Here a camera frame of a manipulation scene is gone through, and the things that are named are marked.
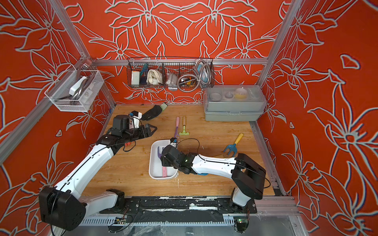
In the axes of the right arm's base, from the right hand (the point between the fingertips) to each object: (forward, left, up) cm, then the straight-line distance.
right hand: (158, 160), depth 78 cm
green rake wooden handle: (+25, -13, -10) cm, 29 cm away
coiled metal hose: (+42, -16, +20) cm, 49 cm away
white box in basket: (+44, +18, +22) cm, 52 cm away
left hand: (+14, +4, +11) cm, 18 cm away
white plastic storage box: (0, +4, -10) cm, 11 cm away
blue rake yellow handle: (+15, -46, -12) cm, 49 cm away
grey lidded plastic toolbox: (+41, -48, +4) cm, 63 cm away
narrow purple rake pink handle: (+23, -7, -10) cm, 26 cm away
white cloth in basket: (+44, +6, +23) cm, 50 cm away
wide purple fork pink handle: (-3, -2, -9) cm, 10 cm away
